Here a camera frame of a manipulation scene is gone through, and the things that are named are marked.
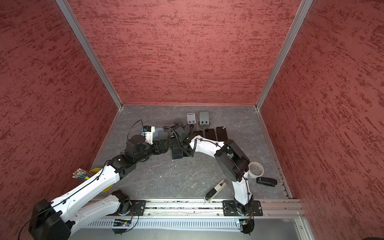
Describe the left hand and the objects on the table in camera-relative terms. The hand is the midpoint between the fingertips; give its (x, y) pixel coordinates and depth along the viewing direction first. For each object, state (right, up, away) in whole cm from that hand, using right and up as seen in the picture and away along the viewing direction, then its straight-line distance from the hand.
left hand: (166, 144), depth 78 cm
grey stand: (+22, +11, +25) cm, 35 cm away
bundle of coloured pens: (-39, -12, -9) cm, 42 cm away
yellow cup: (-37, -14, -2) cm, 40 cm away
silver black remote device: (+23, -26, -4) cm, 35 cm away
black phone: (+26, +3, +26) cm, 37 cm away
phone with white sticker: (+34, +3, +27) cm, 44 cm away
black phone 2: (+16, +3, +31) cm, 35 cm away
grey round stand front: (+12, +14, +25) cm, 31 cm away
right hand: (+2, -3, +13) cm, 14 cm away
